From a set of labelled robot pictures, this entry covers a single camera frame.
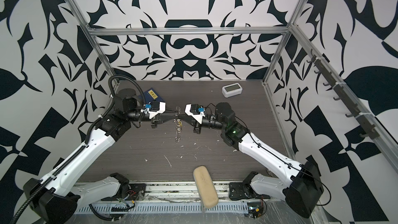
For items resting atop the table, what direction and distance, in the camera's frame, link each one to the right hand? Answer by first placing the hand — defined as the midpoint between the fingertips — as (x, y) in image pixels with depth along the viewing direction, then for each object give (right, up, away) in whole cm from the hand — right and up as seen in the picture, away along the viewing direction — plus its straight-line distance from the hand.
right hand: (180, 115), depth 63 cm
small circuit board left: (-29, -44, +10) cm, 54 cm away
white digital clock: (+30, +12, +46) cm, 57 cm away
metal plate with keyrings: (-1, -3, -1) cm, 3 cm away
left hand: (-1, +3, 0) cm, 3 cm away
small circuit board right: (+33, -43, +8) cm, 55 cm away
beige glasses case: (+11, -35, +10) cm, 38 cm away
